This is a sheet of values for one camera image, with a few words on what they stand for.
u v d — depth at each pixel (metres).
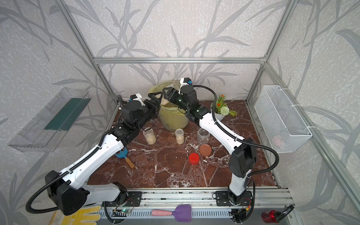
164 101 0.68
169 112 0.79
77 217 0.69
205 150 0.92
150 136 0.88
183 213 0.70
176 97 0.65
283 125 0.62
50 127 0.64
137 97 0.65
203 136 0.91
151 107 0.61
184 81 0.68
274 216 0.59
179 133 0.89
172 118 0.86
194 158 0.89
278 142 0.73
